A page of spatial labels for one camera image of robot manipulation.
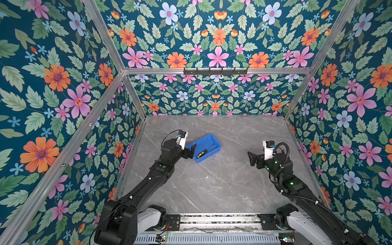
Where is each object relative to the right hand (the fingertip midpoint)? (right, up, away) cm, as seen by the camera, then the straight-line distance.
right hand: (256, 150), depth 79 cm
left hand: (-36, +6, +2) cm, 36 cm away
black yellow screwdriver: (-27, -3, +19) cm, 34 cm away
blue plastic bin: (-27, -1, +22) cm, 35 cm away
